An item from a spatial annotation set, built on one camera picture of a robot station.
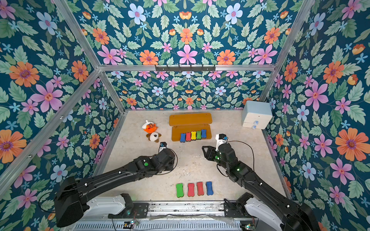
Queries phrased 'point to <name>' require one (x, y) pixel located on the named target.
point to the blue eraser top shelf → (209, 189)
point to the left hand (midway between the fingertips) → (174, 160)
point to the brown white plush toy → (153, 136)
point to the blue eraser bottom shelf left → (182, 137)
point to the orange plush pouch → (149, 127)
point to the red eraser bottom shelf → (188, 138)
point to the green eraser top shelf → (179, 190)
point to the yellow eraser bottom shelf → (193, 135)
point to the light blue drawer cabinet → (256, 115)
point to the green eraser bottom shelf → (198, 134)
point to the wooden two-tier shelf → (188, 127)
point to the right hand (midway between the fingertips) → (204, 147)
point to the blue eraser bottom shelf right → (204, 134)
